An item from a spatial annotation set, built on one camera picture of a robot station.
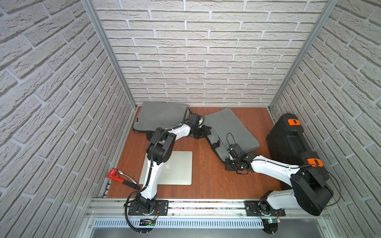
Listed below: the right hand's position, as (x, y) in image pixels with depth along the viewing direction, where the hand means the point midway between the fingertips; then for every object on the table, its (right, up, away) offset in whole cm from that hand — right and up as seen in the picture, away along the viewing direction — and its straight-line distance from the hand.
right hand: (228, 165), depth 89 cm
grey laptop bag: (-54, +32, +25) cm, 68 cm away
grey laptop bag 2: (+2, +22, +13) cm, 25 cm away
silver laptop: (-31, -3, -1) cm, 31 cm away
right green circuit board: (+18, -21, -18) cm, 33 cm away
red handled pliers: (-68, -4, -6) cm, 68 cm away
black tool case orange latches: (+28, +17, -13) cm, 35 cm away
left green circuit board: (-44, -23, -18) cm, 53 cm away
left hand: (-9, +19, +11) cm, 24 cm away
